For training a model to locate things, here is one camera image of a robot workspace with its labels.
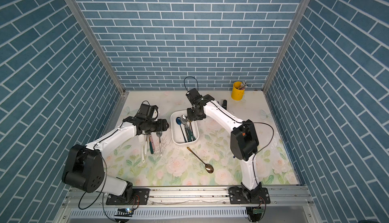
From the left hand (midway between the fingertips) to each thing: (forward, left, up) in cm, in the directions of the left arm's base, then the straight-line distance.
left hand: (167, 126), depth 89 cm
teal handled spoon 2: (+1, -14, -9) cm, 17 cm away
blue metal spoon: (+9, -5, -9) cm, 13 cm away
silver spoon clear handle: (0, +7, -10) cm, 12 cm away
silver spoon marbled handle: (+10, -8, -7) cm, 15 cm away
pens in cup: (+28, -49, +7) cm, 57 cm away
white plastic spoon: (-3, +18, -10) cm, 20 cm away
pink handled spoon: (-4, +11, -10) cm, 15 cm away
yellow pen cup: (+31, -47, -3) cm, 56 cm away
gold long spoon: (-20, -24, -10) cm, 33 cm away
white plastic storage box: (0, -5, -10) cm, 12 cm away
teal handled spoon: (0, -13, -9) cm, 16 cm away
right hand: (+5, -15, +3) cm, 16 cm away
